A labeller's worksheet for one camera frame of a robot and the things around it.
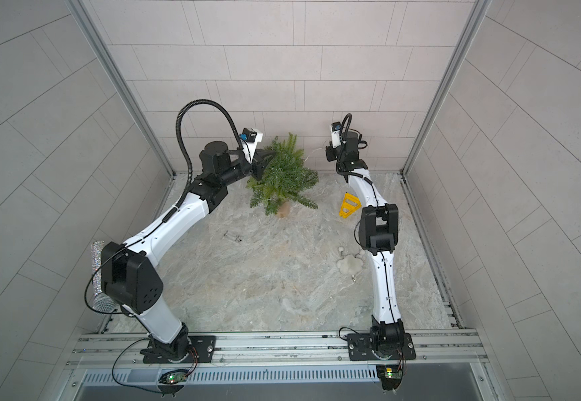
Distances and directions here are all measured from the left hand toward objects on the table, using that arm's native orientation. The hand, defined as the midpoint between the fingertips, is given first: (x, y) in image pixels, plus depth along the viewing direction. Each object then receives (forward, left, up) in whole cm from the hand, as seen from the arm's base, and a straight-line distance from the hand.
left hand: (278, 151), depth 75 cm
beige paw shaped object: (-22, -24, -32) cm, 46 cm away
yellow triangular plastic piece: (+6, -29, -34) cm, 44 cm away
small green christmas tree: (-4, -2, -9) cm, 9 cm away
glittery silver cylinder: (-40, +40, -12) cm, 58 cm away
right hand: (+25, -20, -13) cm, 34 cm away
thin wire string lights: (+22, -14, -17) cm, 31 cm away
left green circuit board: (-53, +26, -32) cm, 67 cm away
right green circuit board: (-53, -32, -35) cm, 71 cm away
